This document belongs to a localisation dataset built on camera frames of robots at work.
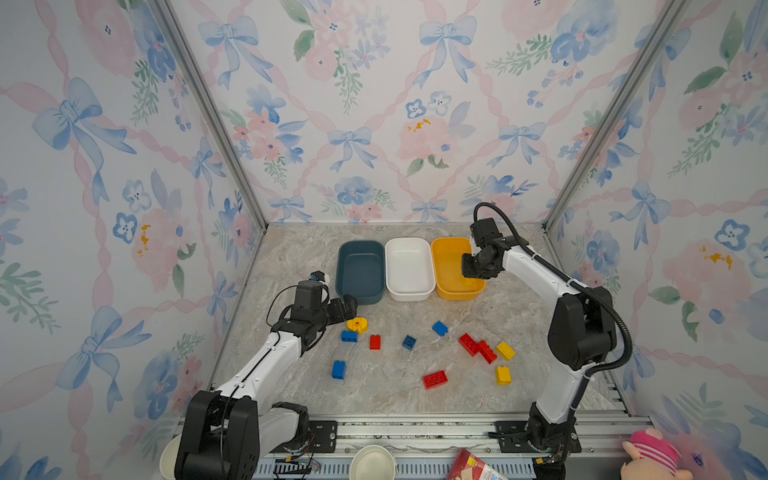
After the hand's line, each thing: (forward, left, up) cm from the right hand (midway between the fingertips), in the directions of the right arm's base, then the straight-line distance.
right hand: (467, 268), depth 95 cm
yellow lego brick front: (-30, -7, -9) cm, 32 cm away
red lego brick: (-21, +1, -9) cm, 23 cm away
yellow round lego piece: (-16, +34, -7) cm, 38 cm away
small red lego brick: (-21, +29, -10) cm, 37 cm away
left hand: (-13, +37, +1) cm, 39 cm away
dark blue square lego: (-21, +19, -8) cm, 29 cm away
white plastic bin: (+5, +18, -7) cm, 20 cm away
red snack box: (-51, +6, -6) cm, 52 cm away
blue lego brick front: (-29, +38, -9) cm, 49 cm away
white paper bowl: (-50, +28, -12) cm, 59 cm away
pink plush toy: (-49, -35, -4) cm, 60 cm away
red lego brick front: (-31, +11, -10) cm, 35 cm away
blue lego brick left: (-19, +36, -9) cm, 42 cm away
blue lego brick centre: (-16, +9, -10) cm, 21 cm away
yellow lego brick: (-23, -9, -9) cm, 26 cm away
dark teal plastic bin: (+5, +35, -8) cm, 36 cm away
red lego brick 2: (-24, -3, -8) cm, 25 cm away
